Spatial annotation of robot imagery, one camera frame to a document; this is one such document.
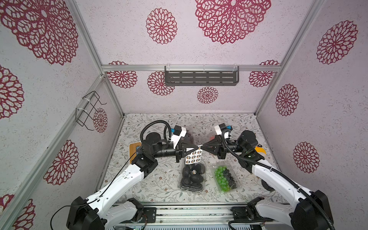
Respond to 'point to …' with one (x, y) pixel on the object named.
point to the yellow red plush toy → (259, 149)
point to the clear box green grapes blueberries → (225, 177)
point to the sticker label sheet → (194, 157)
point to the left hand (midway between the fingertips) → (196, 149)
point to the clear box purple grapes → (190, 137)
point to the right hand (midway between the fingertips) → (201, 148)
